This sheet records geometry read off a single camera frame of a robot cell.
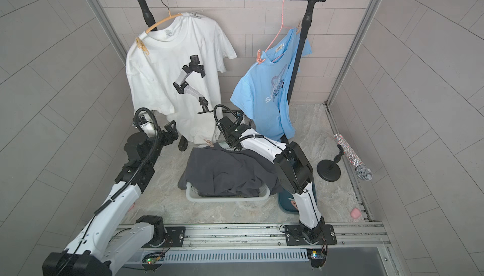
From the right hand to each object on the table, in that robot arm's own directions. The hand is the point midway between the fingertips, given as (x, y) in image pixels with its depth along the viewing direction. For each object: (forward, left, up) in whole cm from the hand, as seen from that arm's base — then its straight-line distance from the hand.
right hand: (242, 134), depth 94 cm
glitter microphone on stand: (-19, -41, -8) cm, 46 cm away
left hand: (-5, +28, +19) cm, 34 cm away
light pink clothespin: (-10, +14, +8) cm, 19 cm away
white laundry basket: (-29, +21, 0) cm, 35 cm away
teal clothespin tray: (-33, -17, -8) cm, 37 cm away
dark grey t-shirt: (-20, +12, +3) cm, 23 cm away
